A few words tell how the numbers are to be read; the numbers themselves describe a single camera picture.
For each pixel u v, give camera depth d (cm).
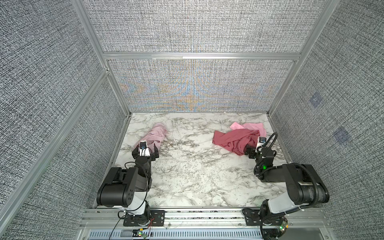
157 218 73
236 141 97
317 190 43
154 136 98
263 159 71
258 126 107
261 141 79
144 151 75
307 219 75
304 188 45
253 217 73
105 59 88
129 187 45
